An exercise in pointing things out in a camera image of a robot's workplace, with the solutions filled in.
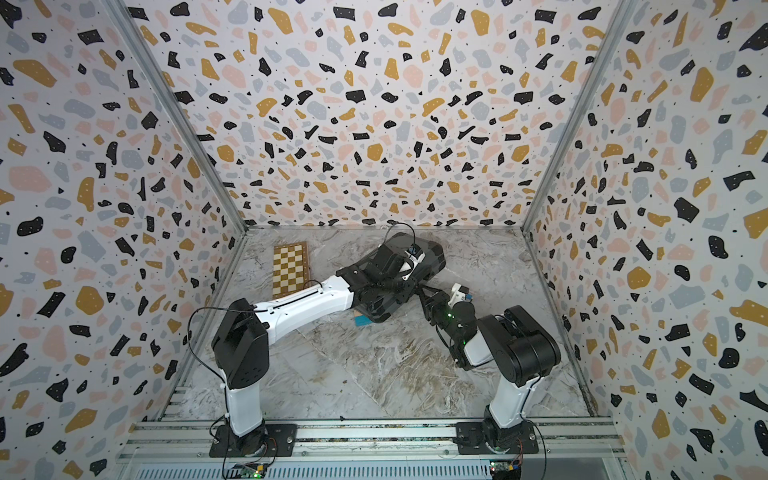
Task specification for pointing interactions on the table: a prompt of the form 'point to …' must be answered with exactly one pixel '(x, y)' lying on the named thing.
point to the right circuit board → (505, 470)
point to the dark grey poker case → (377, 309)
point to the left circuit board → (256, 470)
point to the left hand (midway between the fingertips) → (419, 277)
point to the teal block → (362, 320)
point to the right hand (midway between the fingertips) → (420, 290)
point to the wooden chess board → (291, 268)
